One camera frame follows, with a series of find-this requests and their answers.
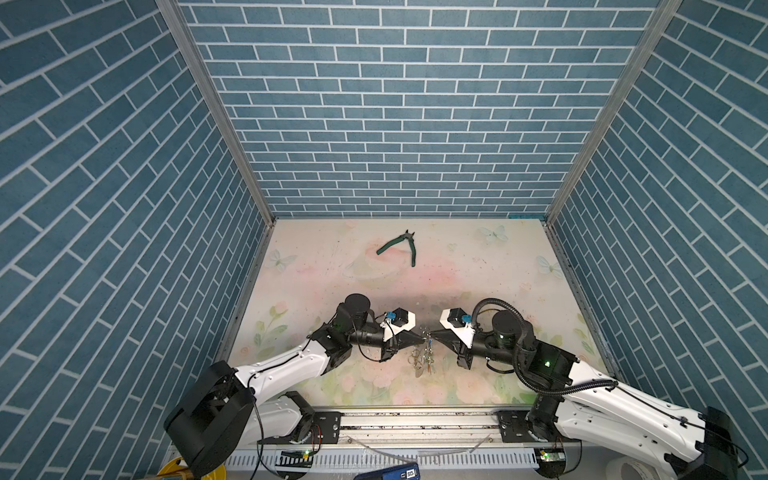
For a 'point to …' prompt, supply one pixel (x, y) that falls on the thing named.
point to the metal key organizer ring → (426, 353)
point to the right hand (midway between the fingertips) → (430, 331)
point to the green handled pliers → (406, 235)
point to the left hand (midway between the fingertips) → (419, 342)
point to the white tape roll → (614, 466)
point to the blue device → (408, 471)
